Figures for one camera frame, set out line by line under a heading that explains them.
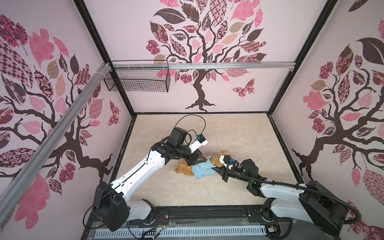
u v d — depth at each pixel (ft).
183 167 2.54
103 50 2.68
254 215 2.42
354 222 1.32
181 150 2.07
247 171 2.05
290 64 3.12
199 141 2.11
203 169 2.37
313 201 1.40
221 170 2.33
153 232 2.37
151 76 3.11
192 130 2.15
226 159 2.15
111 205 1.28
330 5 2.27
